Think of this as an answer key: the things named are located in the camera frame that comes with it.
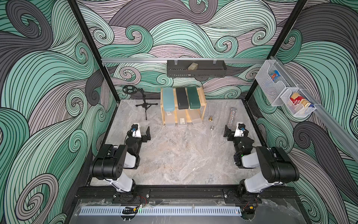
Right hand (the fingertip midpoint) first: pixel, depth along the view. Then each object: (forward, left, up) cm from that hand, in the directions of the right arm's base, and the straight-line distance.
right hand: (235, 126), depth 89 cm
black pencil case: (+11, +35, +12) cm, 38 cm away
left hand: (+1, +62, +1) cm, 62 cm away
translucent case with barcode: (+13, +34, -6) cm, 37 cm away
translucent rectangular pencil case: (+13, +24, -8) cm, 28 cm away
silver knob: (+6, +13, -11) cm, 18 cm away
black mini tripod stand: (+22, +70, +14) cm, 75 cm away
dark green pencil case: (+17, +27, +10) cm, 34 cm away
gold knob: (+14, +12, -11) cm, 22 cm away
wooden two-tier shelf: (+14, +21, +9) cm, 27 cm away
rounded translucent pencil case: (+13, +44, -8) cm, 47 cm away
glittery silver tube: (+19, -6, -8) cm, 22 cm away
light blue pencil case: (+16, +44, +10) cm, 48 cm away
